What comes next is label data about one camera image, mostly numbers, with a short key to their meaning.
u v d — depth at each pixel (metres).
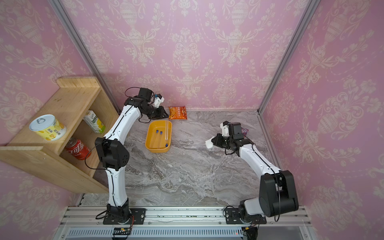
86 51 0.87
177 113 1.15
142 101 0.68
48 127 0.50
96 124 0.76
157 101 0.84
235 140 0.67
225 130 0.80
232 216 0.73
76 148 0.65
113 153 0.54
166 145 1.00
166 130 1.11
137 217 0.74
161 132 1.07
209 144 0.87
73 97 0.68
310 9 0.69
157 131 1.09
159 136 1.06
